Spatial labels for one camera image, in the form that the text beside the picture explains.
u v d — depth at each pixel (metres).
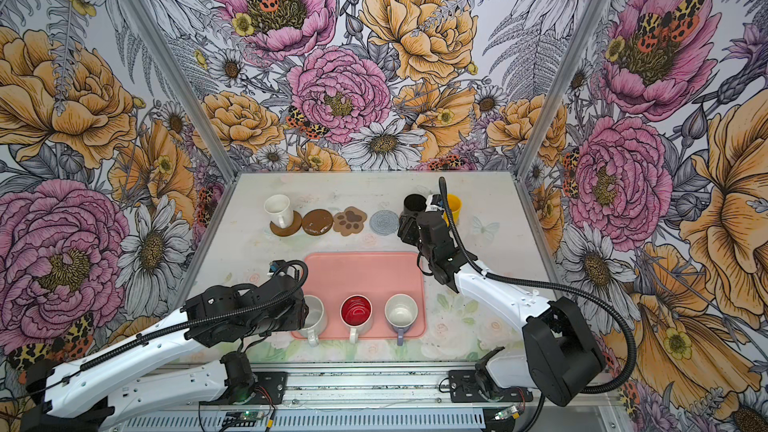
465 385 0.74
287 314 0.55
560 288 0.45
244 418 0.71
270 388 0.74
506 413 0.72
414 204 0.98
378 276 0.94
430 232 0.64
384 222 1.06
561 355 0.42
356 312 0.85
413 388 0.76
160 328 0.45
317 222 1.06
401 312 0.85
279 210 0.97
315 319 0.76
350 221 1.08
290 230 1.05
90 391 0.41
